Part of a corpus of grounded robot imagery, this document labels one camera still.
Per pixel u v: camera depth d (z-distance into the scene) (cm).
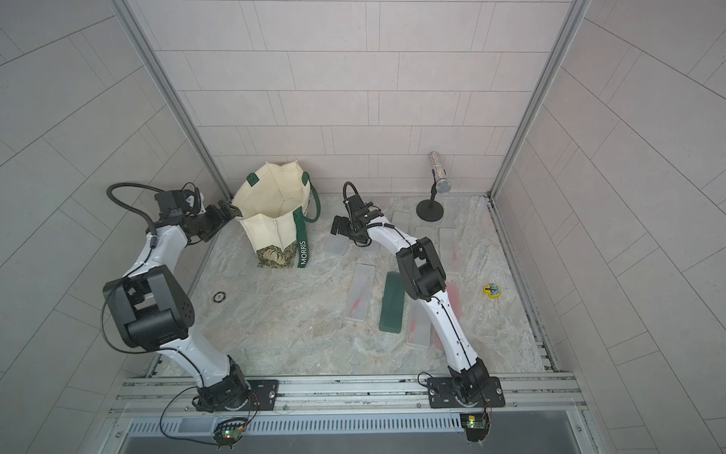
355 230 80
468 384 62
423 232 105
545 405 72
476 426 68
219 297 88
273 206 107
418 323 83
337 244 99
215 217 78
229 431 64
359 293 89
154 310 47
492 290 89
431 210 110
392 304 87
